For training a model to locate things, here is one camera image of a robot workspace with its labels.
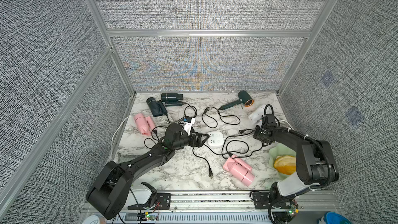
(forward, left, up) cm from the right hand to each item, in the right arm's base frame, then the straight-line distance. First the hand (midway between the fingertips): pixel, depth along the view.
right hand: (257, 131), depth 95 cm
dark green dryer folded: (+17, +64, +2) cm, 67 cm away
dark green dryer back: (+26, +55, 0) cm, 61 cm away
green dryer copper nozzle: (+26, +4, +1) cm, 26 cm away
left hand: (-9, +32, +13) cm, 36 cm away
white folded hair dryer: (+10, -1, +2) cm, 10 cm away
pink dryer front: (-23, +15, +2) cm, 28 cm away
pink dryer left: (+4, +70, +2) cm, 70 cm away
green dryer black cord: (+12, +28, -3) cm, 31 cm away
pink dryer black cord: (-24, +30, -1) cm, 38 cm away
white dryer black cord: (-2, +10, -2) cm, 11 cm away
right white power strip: (-6, +26, 0) cm, 27 cm away
